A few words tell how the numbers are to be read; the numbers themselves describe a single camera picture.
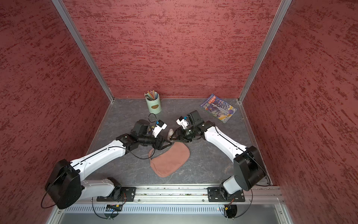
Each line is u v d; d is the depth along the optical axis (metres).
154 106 1.03
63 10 0.72
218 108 1.14
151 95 1.06
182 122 0.77
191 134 0.69
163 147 0.71
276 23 0.77
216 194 0.74
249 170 0.43
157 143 0.68
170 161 0.86
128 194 0.74
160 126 0.71
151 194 0.76
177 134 0.71
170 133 0.84
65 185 0.40
